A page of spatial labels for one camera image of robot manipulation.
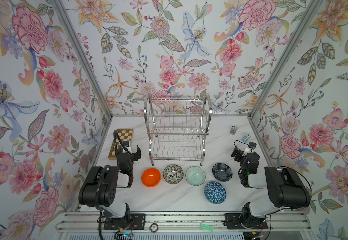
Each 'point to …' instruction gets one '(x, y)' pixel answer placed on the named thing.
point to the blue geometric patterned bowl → (215, 192)
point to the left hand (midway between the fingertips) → (132, 143)
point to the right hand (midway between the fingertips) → (243, 146)
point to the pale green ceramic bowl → (195, 175)
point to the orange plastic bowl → (151, 177)
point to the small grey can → (233, 130)
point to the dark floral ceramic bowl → (222, 172)
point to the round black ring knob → (154, 227)
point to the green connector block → (206, 227)
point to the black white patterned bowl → (173, 174)
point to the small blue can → (246, 137)
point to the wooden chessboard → (124, 134)
